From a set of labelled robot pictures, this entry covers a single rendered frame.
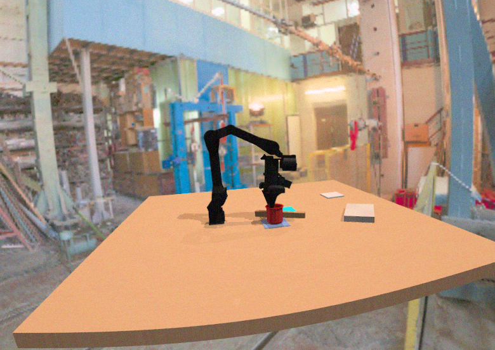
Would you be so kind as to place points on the red cup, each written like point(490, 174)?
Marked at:
point(274, 215)

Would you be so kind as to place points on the pale pink flat rectangular slab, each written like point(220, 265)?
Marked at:
point(363, 213)

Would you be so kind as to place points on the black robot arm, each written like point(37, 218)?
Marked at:
point(219, 193)

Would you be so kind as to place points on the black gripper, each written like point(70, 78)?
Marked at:
point(271, 188)

